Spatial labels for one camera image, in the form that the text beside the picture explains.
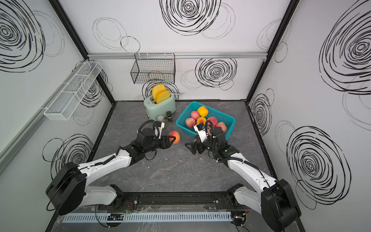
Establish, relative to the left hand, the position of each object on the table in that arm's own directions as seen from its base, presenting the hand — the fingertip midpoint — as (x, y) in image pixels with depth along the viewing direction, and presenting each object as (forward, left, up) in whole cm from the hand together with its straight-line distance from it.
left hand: (172, 138), depth 81 cm
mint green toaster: (+28, +7, 0) cm, 29 cm away
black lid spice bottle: (+22, +4, -8) cm, 23 cm away
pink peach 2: (+18, -10, -8) cm, 22 cm away
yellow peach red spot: (+24, -19, -3) cm, 31 cm away
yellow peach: (+19, -18, -7) cm, 27 cm away
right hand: (-2, -11, +1) cm, 11 cm away
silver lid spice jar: (+19, +11, -5) cm, 22 cm away
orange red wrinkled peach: (+2, -2, +2) cm, 3 cm away
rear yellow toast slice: (+35, +14, +6) cm, 38 cm away
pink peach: (+25, -14, -8) cm, 29 cm away
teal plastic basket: (+23, -32, -8) cm, 40 cm away
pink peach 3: (+20, -26, -8) cm, 34 cm away
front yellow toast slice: (+29, +9, +6) cm, 31 cm away
